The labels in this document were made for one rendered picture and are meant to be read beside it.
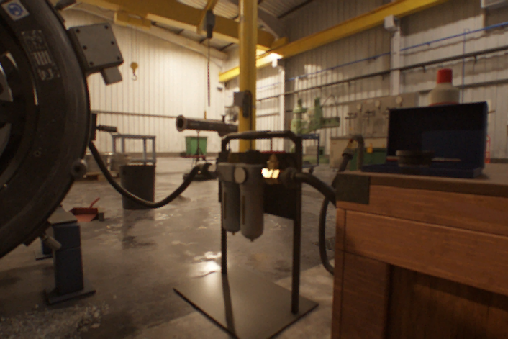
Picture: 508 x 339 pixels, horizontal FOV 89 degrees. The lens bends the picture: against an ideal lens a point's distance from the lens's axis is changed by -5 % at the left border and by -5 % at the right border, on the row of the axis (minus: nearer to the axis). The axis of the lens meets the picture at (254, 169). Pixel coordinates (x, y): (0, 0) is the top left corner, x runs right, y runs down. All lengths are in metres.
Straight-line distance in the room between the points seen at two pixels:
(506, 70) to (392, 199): 10.37
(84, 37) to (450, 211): 0.81
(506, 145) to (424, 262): 10.10
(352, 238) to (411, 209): 0.10
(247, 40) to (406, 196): 4.03
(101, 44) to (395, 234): 0.76
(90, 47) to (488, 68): 10.64
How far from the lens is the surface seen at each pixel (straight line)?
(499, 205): 0.41
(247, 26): 4.41
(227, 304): 0.97
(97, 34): 0.83
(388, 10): 12.01
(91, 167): 4.94
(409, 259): 0.45
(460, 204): 0.42
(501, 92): 10.69
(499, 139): 10.54
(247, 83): 4.14
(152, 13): 12.93
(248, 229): 0.85
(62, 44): 0.77
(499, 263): 0.43
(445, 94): 0.75
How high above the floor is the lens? 0.51
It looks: 4 degrees down
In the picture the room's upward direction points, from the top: straight up
